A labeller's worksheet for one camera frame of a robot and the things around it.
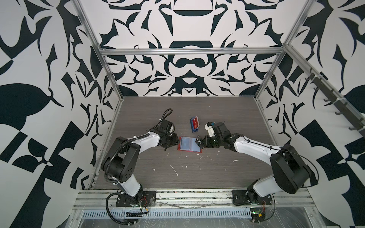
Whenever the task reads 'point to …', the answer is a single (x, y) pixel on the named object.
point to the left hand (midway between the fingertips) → (179, 139)
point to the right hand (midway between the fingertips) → (201, 141)
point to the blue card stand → (191, 121)
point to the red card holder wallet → (188, 144)
